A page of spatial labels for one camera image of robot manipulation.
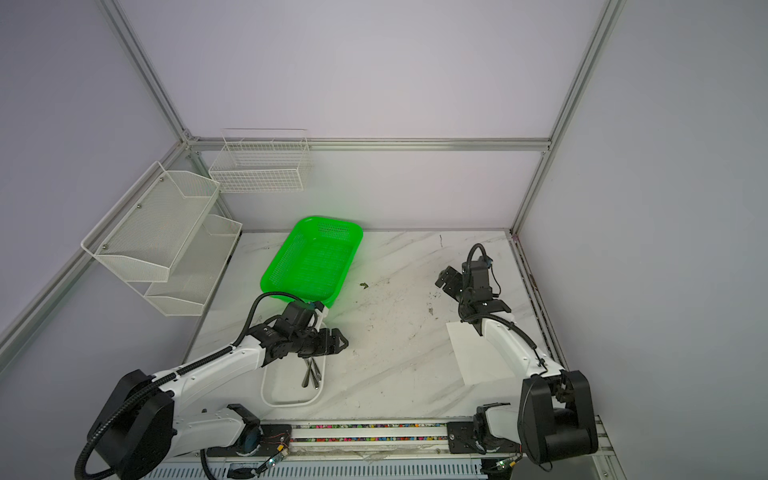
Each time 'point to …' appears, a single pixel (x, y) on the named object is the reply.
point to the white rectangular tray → (293, 381)
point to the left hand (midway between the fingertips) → (336, 347)
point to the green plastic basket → (315, 260)
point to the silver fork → (305, 381)
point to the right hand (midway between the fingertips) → (447, 278)
